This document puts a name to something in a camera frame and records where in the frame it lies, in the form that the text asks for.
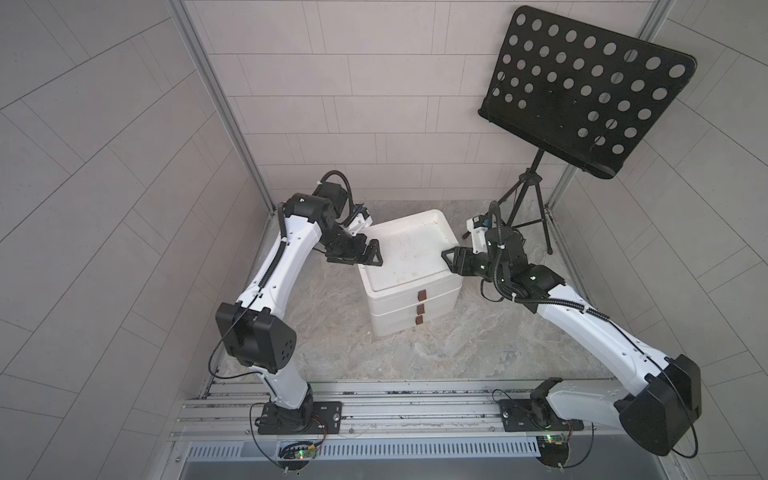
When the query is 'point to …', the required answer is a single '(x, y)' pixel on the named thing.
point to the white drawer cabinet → (414, 286)
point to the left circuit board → (296, 455)
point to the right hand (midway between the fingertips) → (446, 255)
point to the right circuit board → (554, 449)
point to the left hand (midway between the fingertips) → (373, 257)
